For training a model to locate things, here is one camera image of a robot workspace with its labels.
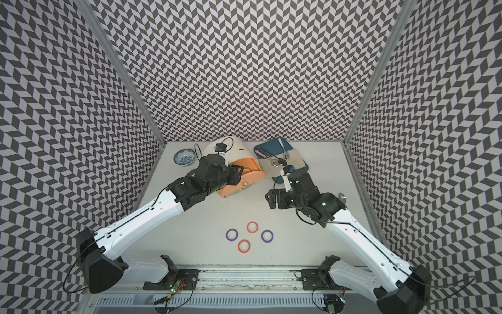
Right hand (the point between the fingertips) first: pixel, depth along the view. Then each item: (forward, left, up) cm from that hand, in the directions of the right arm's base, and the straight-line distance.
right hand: (277, 199), depth 74 cm
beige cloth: (+31, 0, -19) cm, 36 cm away
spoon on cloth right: (+34, -5, -18) cm, 39 cm away
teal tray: (+46, -1, -19) cm, 50 cm away
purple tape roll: (-7, +20, -19) cm, 28 cm away
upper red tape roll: (-4, +11, -19) cm, 22 cm away
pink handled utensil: (+39, +6, -20) cm, 44 cm away
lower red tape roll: (-12, +14, -18) cm, 26 cm away
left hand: (+9, +15, +7) cm, 19 cm away
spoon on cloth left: (+32, -1, -18) cm, 37 cm away
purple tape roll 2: (-8, +4, -20) cm, 21 cm away
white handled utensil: (+38, -8, -18) cm, 42 cm away
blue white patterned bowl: (+36, +51, -16) cm, 64 cm away
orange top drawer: (+7, +10, +8) cm, 14 cm away
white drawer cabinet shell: (+22, +17, +5) cm, 28 cm away
